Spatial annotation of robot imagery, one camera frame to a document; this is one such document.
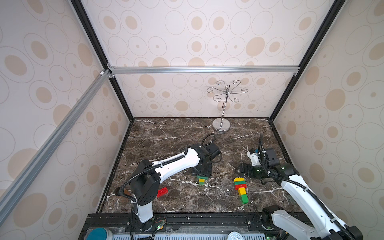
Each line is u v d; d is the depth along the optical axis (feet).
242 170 2.29
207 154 1.91
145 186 1.47
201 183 2.83
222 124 3.72
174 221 2.46
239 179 2.85
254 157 2.39
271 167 1.91
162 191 2.73
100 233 2.13
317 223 1.39
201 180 2.73
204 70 2.96
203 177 2.43
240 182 2.82
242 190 2.69
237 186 2.76
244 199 2.61
